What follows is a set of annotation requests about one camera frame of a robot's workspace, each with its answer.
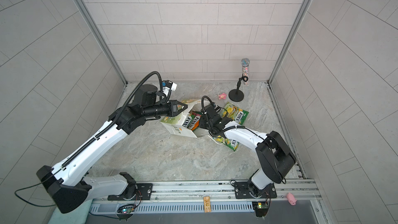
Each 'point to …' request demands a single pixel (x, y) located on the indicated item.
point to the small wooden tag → (207, 205)
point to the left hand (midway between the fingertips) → (191, 106)
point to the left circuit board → (127, 210)
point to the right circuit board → (261, 208)
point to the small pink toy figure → (223, 96)
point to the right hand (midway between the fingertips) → (199, 122)
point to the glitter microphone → (245, 62)
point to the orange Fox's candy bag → (195, 123)
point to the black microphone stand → (237, 95)
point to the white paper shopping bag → (174, 123)
